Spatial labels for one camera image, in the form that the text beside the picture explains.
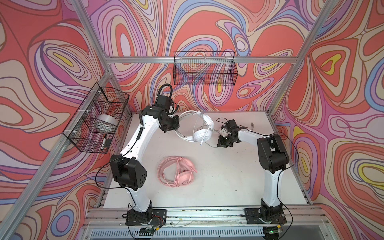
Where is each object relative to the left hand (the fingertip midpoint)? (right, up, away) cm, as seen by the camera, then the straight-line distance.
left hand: (180, 125), depth 82 cm
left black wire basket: (-39, +1, -12) cm, 41 cm away
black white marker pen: (-37, -8, -9) cm, 39 cm away
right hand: (+26, -16, +18) cm, 35 cm away
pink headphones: (-3, -28, +6) cm, 29 cm away
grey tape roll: (-35, 0, -11) cm, 36 cm away
